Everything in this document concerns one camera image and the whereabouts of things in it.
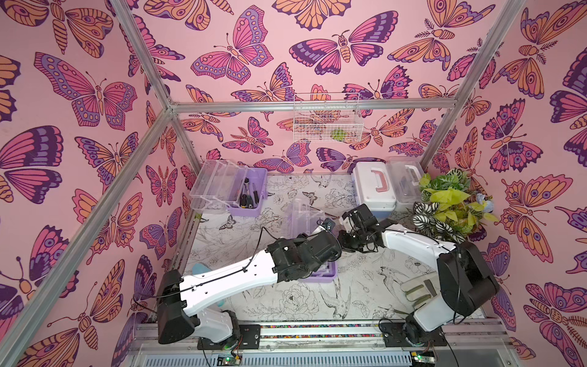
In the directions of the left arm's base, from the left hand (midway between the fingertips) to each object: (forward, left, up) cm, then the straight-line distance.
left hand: (316, 244), depth 73 cm
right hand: (+7, -8, -14) cm, 18 cm away
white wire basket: (+51, -6, +14) cm, 53 cm away
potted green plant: (+18, -52, -3) cm, 55 cm away
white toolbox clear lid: (+43, -45, -9) cm, 62 cm away
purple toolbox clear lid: (+35, +43, -10) cm, 56 cm away
